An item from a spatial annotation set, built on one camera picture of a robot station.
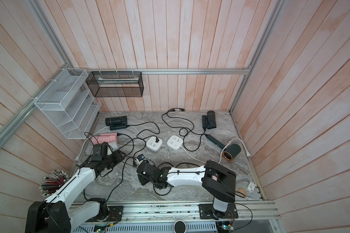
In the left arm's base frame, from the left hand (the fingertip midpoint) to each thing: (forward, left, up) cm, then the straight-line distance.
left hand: (123, 157), depth 87 cm
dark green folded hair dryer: (+31, +13, -3) cm, 33 cm away
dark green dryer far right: (+32, -58, -3) cm, 66 cm away
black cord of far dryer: (+24, -54, -6) cm, 59 cm away
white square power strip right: (+14, -32, -4) cm, 35 cm away
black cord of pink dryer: (+22, +10, -6) cm, 25 cm away
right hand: (-10, -12, 0) cm, 15 cm away
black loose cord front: (-3, -31, -6) cm, 31 cm away
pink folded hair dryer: (+16, +16, -1) cm, 23 cm away
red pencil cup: (-18, +30, +7) cm, 36 cm away
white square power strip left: (+12, -16, -4) cm, 20 cm away
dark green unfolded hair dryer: (+7, -68, -2) cm, 69 cm away
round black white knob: (-34, -34, -1) cm, 48 cm away
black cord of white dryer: (-10, 0, -7) cm, 12 cm away
